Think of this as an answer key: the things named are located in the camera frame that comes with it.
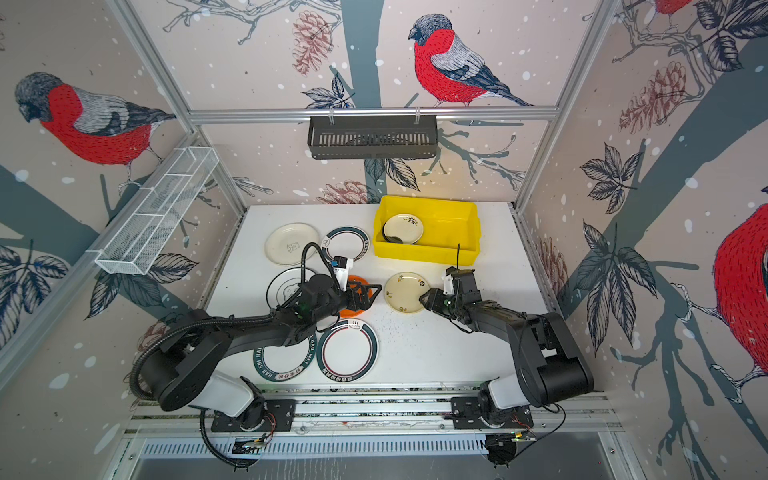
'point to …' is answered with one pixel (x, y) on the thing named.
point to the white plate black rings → (284, 282)
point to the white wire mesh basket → (146, 229)
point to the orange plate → (351, 312)
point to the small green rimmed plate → (346, 241)
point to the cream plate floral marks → (403, 290)
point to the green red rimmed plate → (348, 351)
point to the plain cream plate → (285, 243)
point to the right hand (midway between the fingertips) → (425, 302)
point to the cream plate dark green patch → (407, 227)
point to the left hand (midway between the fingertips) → (371, 287)
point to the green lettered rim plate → (286, 362)
